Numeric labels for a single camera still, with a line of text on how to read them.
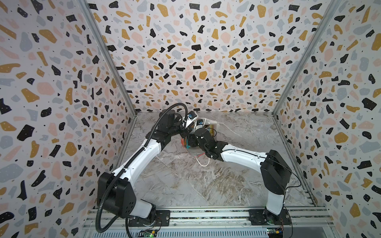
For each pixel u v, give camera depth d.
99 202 0.43
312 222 0.75
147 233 0.70
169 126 0.63
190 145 0.78
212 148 0.66
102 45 0.82
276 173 0.48
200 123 0.75
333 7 0.72
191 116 0.66
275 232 0.72
